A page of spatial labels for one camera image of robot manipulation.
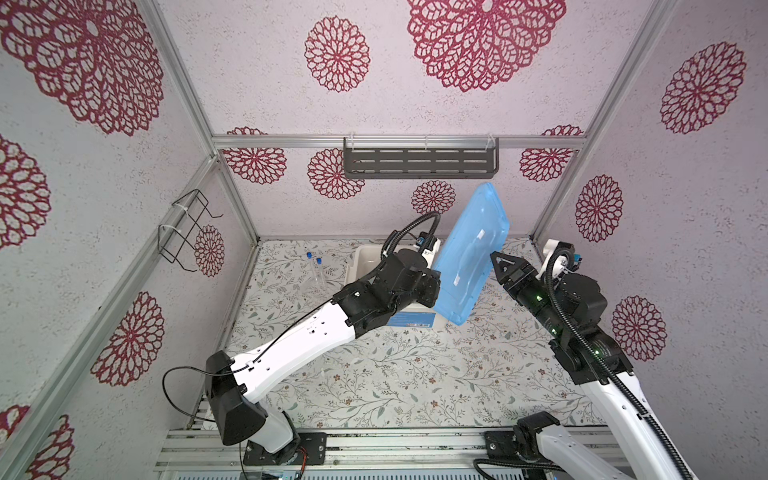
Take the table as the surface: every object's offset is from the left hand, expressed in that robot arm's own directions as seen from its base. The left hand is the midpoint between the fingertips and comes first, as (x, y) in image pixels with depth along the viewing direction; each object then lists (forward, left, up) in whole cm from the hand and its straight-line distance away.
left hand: (433, 276), depth 70 cm
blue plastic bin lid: (+13, -13, +3) cm, 18 cm away
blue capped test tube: (+32, +40, -34) cm, 62 cm away
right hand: (0, -12, +8) cm, 15 cm away
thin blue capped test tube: (+27, +35, -31) cm, 54 cm away
